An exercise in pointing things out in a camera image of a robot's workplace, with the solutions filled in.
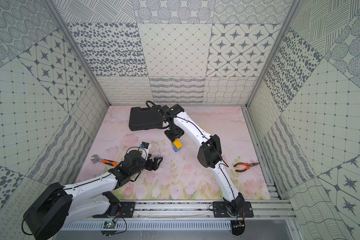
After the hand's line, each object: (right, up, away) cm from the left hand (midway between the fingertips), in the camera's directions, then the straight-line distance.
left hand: (160, 158), depth 83 cm
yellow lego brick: (+10, +8, +3) cm, 13 cm away
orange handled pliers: (+51, -5, +5) cm, 51 cm away
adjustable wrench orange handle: (-41, -2, +7) cm, 42 cm away
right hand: (+9, +10, +4) cm, 14 cm away
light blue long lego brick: (+8, +4, +7) cm, 11 cm away
